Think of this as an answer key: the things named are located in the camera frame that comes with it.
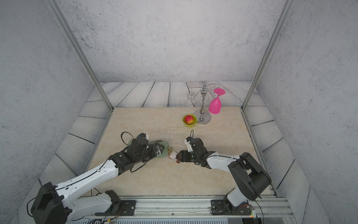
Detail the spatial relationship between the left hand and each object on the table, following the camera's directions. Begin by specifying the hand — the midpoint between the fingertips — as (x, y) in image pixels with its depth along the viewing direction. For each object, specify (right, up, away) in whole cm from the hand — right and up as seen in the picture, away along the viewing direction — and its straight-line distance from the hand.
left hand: (163, 150), depth 79 cm
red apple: (+15, +17, +26) cm, 34 cm away
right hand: (+10, -6, +8) cm, 14 cm away
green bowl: (+20, +15, +28) cm, 38 cm away
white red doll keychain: (+5, -5, +10) cm, 12 cm away
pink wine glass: (+33, +27, +18) cm, 46 cm away
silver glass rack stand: (+27, +18, +35) cm, 48 cm away
